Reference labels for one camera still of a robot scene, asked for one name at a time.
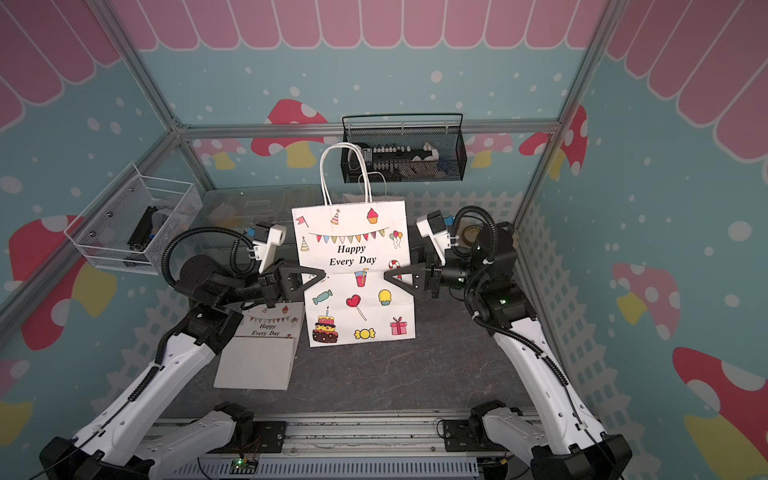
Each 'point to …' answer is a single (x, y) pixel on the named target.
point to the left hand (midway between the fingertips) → (324, 282)
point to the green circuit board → (243, 466)
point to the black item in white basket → (140, 237)
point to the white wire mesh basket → (136, 219)
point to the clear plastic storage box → (226, 212)
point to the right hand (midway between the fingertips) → (390, 270)
